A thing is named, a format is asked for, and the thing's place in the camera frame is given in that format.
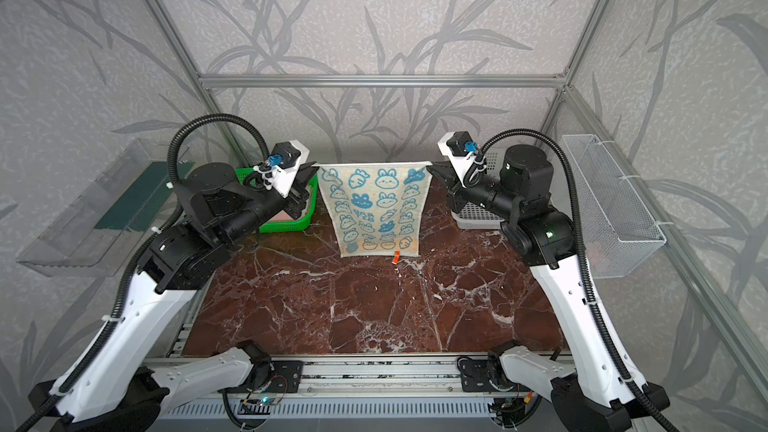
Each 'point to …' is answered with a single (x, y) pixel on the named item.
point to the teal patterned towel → (376, 207)
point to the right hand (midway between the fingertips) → (436, 154)
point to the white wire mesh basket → (620, 230)
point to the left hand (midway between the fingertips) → (315, 155)
